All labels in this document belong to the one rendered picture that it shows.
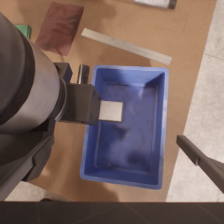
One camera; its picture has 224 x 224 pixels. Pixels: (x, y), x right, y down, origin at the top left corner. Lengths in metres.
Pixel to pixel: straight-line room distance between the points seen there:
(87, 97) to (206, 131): 0.94
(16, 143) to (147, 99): 0.43
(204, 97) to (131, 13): 0.67
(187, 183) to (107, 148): 0.65
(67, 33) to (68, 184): 0.53
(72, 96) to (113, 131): 0.34
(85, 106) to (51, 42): 0.51
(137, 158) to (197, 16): 0.52
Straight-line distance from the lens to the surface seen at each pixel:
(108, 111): 0.24
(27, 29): 0.75
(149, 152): 0.53
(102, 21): 0.68
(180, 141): 0.17
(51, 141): 0.16
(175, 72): 0.59
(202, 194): 1.11
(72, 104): 0.21
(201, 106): 1.09
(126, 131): 0.53
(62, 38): 0.68
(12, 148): 0.20
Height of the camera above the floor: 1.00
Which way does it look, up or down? 78 degrees down
